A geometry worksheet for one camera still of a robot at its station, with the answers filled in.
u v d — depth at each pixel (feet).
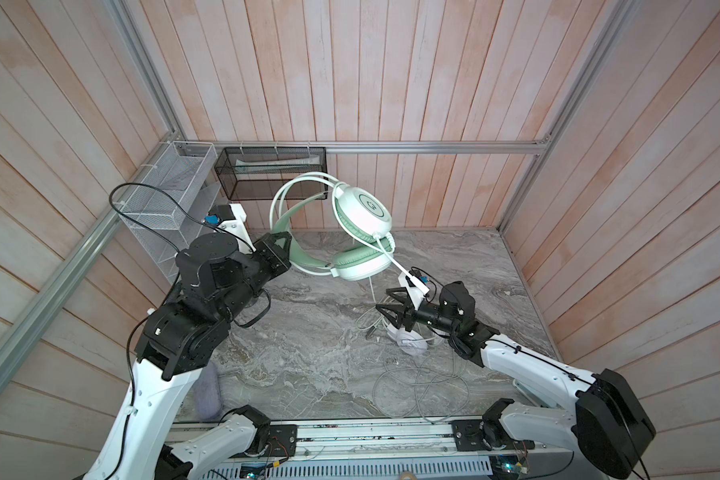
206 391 2.56
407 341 2.69
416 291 2.21
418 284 1.27
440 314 2.14
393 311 2.26
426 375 2.75
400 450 2.40
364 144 3.22
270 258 1.52
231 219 1.52
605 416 1.34
